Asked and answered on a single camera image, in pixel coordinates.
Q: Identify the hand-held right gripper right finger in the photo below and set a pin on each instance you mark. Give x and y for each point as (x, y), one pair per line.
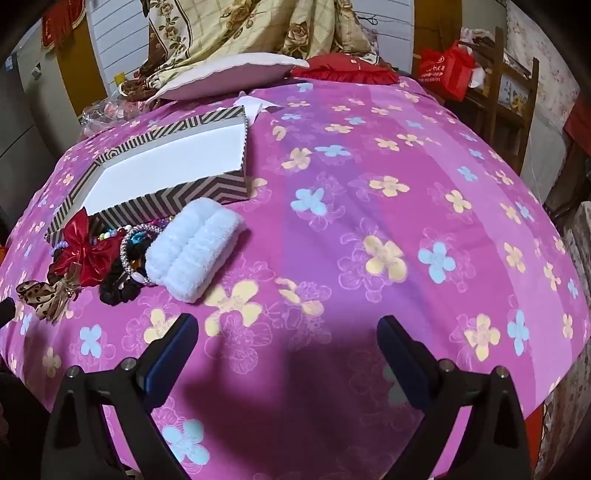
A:
(399, 350)

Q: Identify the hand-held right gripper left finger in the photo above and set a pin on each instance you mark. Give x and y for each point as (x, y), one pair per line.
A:
(171, 355)

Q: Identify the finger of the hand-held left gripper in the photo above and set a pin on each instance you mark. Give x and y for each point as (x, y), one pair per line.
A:
(5, 311)

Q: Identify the leopard print hair bow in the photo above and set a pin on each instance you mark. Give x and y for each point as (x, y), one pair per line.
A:
(34, 291)

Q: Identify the black scrunchie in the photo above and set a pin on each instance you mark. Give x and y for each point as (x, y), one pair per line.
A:
(113, 290)

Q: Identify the red ribbon hair bow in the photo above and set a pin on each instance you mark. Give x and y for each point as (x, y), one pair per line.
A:
(85, 251)

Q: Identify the white fluffy scrunchie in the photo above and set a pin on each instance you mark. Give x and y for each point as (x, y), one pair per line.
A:
(194, 249)

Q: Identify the silver rhinestone bangle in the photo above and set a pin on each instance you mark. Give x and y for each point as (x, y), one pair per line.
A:
(123, 251)

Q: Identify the chevron striped cardboard box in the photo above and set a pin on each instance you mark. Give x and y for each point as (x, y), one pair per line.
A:
(207, 189)

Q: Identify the pink floral bed sheet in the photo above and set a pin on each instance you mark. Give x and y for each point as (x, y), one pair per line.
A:
(351, 207)

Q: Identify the grey refrigerator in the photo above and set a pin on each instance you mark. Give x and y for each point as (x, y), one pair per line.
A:
(27, 129)

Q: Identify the clear plastic bag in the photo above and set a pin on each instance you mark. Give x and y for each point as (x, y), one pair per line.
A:
(108, 113)

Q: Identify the white paper sheet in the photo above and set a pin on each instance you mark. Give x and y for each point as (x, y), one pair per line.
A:
(258, 105)

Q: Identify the wooden chair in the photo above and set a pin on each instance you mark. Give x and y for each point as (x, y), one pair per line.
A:
(508, 92)

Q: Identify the red shopping bag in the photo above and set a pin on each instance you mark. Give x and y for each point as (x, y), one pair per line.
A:
(443, 69)

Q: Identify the red ruffled cushion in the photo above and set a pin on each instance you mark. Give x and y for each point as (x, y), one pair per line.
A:
(346, 69)

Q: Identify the pink pillow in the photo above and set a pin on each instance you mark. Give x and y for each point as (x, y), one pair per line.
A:
(231, 71)

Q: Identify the red hanging cloth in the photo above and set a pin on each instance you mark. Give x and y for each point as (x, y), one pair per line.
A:
(60, 25)

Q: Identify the white lace floral cloth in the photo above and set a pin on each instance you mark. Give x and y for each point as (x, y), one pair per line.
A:
(554, 83)

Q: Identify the beige floral quilt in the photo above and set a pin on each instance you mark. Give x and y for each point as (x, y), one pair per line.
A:
(258, 27)

